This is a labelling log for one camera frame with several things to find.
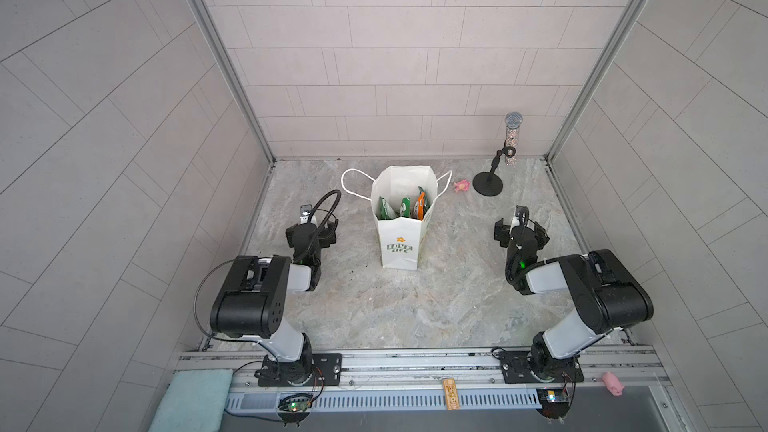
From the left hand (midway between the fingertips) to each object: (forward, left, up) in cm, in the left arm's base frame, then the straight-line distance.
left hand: (320, 215), depth 94 cm
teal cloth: (-48, +20, -1) cm, 51 cm away
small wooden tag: (-45, -37, -3) cm, 59 cm away
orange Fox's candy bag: (-3, -32, +10) cm, 33 cm away
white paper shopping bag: (-14, -28, +16) cm, 35 cm away
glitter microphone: (+17, -58, +25) cm, 65 cm away
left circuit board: (-48, -3, -1) cm, 48 cm away
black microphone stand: (+17, -57, -4) cm, 60 cm away
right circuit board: (-47, -61, -5) cm, 77 cm away
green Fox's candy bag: (-5, -21, +10) cm, 24 cm away
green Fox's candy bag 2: (-4, -27, +11) cm, 29 cm away
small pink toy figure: (+15, -48, -3) cm, 50 cm away
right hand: (-1, -62, 0) cm, 62 cm away
